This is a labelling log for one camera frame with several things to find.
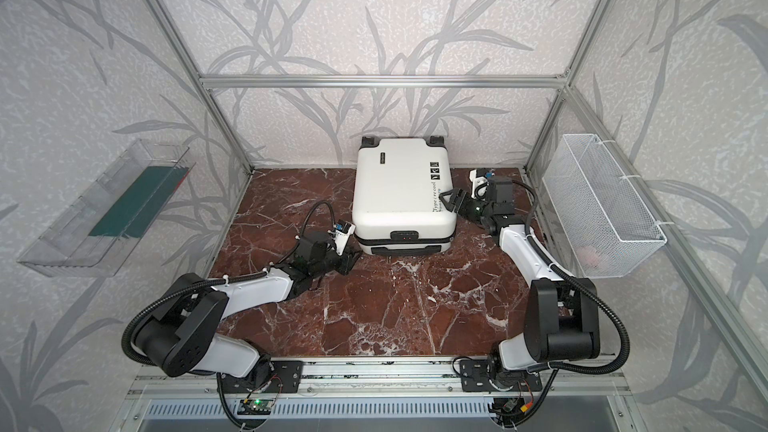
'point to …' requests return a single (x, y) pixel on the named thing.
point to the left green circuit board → (255, 407)
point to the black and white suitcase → (398, 183)
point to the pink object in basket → (588, 256)
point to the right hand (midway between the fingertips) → (447, 192)
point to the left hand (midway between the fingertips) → (361, 241)
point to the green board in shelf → (138, 207)
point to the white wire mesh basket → (607, 225)
